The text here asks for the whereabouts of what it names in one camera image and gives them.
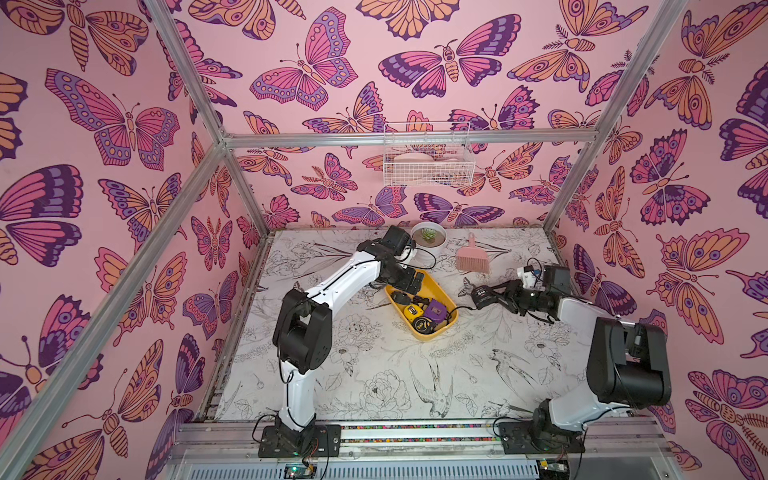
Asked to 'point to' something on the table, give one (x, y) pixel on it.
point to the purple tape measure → (436, 311)
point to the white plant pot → (429, 236)
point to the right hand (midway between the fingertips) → (487, 292)
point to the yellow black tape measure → (424, 325)
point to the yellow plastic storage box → (430, 289)
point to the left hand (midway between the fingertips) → (411, 281)
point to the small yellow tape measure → (412, 311)
